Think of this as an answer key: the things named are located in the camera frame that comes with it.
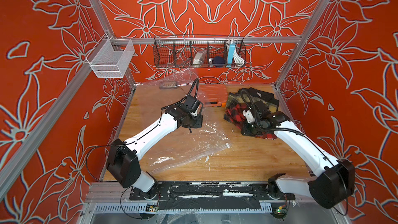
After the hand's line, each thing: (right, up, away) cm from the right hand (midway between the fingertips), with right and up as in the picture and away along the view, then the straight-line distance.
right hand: (237, 131), depth 78 cm
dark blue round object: (-7, +41, +17) cm, 45 cm away
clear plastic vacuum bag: (-28, -11, +12) cm, 32 cm away
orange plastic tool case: (-10, +20, +29) cm, 36 cm away
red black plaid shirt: (0, +9, +5) cm, 10 cm away
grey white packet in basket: (-19, +42, +14) cm, 49 cm away
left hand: (-19, +5, +3) cm, 20 cm away
